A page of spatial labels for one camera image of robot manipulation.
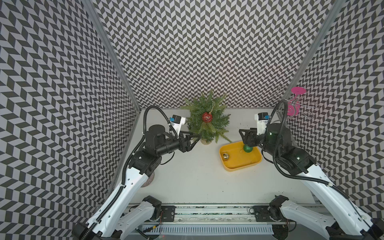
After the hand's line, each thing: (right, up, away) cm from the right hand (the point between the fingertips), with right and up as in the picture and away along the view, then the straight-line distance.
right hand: (245, 133), depth 70 cm
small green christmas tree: (-14, +1, +4) cm, 14 cm away
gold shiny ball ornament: (-6, -16, +19) cm, 25 cm away
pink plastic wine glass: (+29, +14, +9) cm, 33 cm away
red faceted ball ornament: (-18, +8, +2) cm, 20 cm away
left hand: (-23, -2, -4) cm, 23 cm away
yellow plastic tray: (-1, -16, +16) cm, 23 cm away
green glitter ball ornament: (+8, -12, +22) cm, 26 cm away
